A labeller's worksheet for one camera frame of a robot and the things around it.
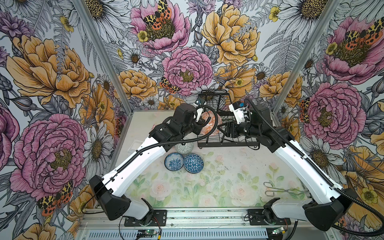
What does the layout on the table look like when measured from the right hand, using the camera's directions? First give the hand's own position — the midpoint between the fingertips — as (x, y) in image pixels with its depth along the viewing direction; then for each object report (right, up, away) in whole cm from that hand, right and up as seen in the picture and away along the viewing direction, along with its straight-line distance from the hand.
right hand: (223, 130), depth 70 cm
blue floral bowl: (-26, -20, +23) cm, 40 cm away
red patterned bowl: (-7, +1, +4) cm, 8 cm away
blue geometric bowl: (-14, -20, +19) cm, 31 cm away
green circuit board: (-33, -47, 0) cm, 58 cm away
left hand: (-11, +4, +1) cm, 12 cm away
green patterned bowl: (-19, -13, +29) cm, 37 cm away
